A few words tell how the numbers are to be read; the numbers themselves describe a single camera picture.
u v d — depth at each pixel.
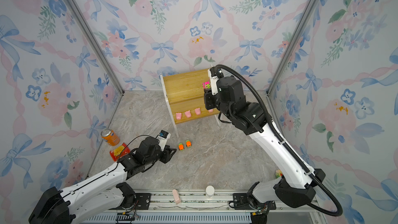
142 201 0.75
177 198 0.73
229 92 0.41
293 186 0.39
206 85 0.62
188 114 0.85
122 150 0.86
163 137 0.72
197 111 0.87
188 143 0.90
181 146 0.90
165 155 0.72
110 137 0.86
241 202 0.73
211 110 0.71
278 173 0.82
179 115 0.85
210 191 0.70
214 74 0.49
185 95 0.74
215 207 0.73
